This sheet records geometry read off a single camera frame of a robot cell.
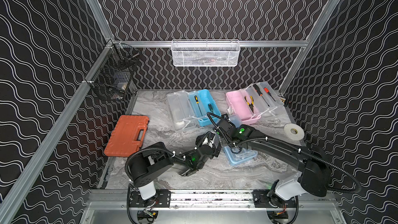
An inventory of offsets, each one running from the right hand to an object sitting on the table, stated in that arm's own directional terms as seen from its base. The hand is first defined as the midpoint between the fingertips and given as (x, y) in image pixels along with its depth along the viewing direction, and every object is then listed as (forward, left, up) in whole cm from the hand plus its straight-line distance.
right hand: (228, 134), depth 83 cm
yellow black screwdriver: (+27, +17, -4) cm, 32 cm away
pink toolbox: (+24, -16, -5) cm, 29 cm away
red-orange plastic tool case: (+2, +58, -7) cm, 58 cm away
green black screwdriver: (+27, +8, -10) cm, 30 cm away
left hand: (0, +8, -4) cm, 9 cm away
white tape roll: (+10, -44, -13) cm, 46 cm away
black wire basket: (+29, +69, +12) cm, 76 cm away
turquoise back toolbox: (+21, +24, -5) cm, 33 cm away
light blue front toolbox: (-9, -8, -4) cm, 13 cm away
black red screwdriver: (+33, -23, 0) cm, 40 cm away
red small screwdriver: (+33, -29, 0) cm, 44 cm away
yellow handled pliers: (+25, -18, -5) cm, 31 cm away
